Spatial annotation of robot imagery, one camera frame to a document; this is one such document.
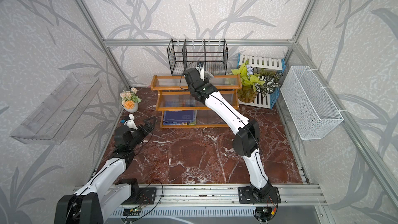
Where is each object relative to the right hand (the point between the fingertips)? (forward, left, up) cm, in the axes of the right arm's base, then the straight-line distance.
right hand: (198, 77), depth 85 cm
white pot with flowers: (-1, +45, -18) cm, 49 cm away
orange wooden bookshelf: (-3, +13, -24) cm, 27 cm away
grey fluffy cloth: (-1, -5, +3) cm, 6 cm away
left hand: (-20, +25, -13) cm, 34 cm away
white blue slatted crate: (+16, -39, -3) cm, 43 cm away
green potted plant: (+1, -37, -5) cm, 37 cm away
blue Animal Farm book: (-13, +13, -26) cm, 32 cm away
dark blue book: (-8, +14, -26) cm, 30 cm away
